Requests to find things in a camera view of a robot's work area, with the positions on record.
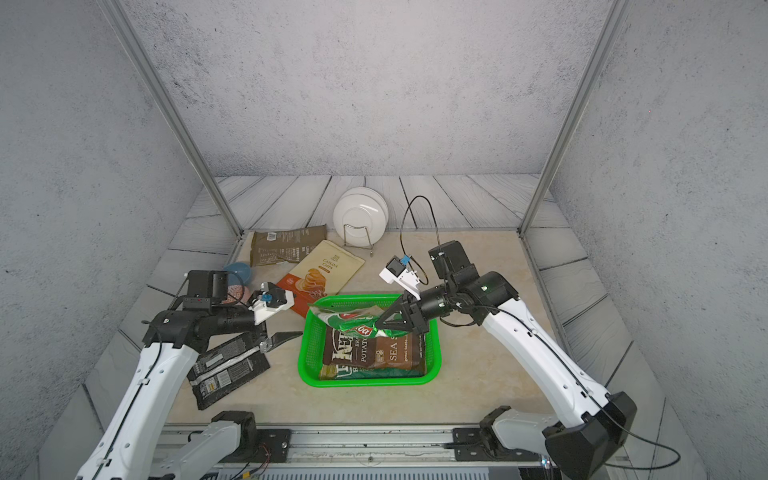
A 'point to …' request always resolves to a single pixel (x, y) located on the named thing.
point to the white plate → (361, 216)
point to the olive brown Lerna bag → (287, 245)
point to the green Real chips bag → (337, 371)
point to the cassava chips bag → (321, 274)
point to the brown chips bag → (399, 352)
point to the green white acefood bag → (361, 321)
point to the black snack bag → (227, 365)
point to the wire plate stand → (371, 244)
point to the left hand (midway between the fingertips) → (296, 310)
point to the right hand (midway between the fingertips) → (383, 327)
